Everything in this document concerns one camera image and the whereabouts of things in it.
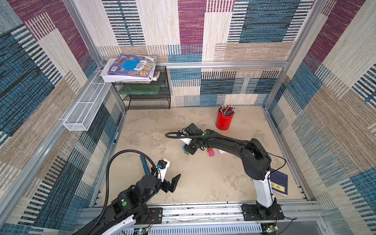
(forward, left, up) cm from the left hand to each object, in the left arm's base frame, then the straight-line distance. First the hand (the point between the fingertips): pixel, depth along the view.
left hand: (173, 171), depth 74 cm
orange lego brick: (+19, -21, -13) cm, 32 cm away
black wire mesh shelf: (+62, +23, -9) cm, 66 cm away
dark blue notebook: (-2, -58, -13) cm, 60 cm away
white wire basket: (+20, +43, +20) cm, 51 cm away
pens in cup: (+42, -35, -1) cm, 54 cm away
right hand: (+19, -10, -10) cm, 24 cm away
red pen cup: (+38, -32, -4) cm, 51 cm away
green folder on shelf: (+54, +25, +9) cm, 60 cm away
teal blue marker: (+9, +18, -12) cm, 24 cm away
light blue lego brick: (+14, -5, -2) cm, 15 cm away
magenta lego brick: (+16, -22, -13) cm, 30 cm away
